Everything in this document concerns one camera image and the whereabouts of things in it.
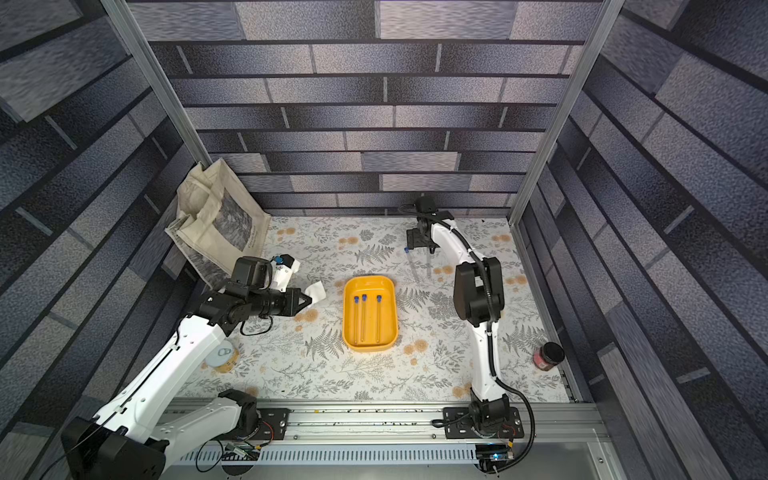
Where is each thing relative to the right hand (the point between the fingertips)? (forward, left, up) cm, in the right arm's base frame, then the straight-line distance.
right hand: (428, 237), depth 103 cm
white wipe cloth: (-29, +32, +11) cm, 45 cm away
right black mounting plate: (-57, -17, -5) cm, 59 cm away
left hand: (-31, +33, +11) cm, 47 cm away
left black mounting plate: (-57, +42, -7) cm, 71 cm away
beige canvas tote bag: (-6, +66, +15) cm, 68 cm away
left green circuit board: (-63, +49, -8) cm, 80 cm away
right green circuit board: (-61, -13, -10) cm, 63 cm away
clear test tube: (-27, +22, -8) cm, 36 cm away
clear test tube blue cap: (-26, +24, -7) cm, 36 cm away
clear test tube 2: (-5, -1, -9) cm, 10 cm away
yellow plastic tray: (-26, +19, -7) cm, 33 cm away
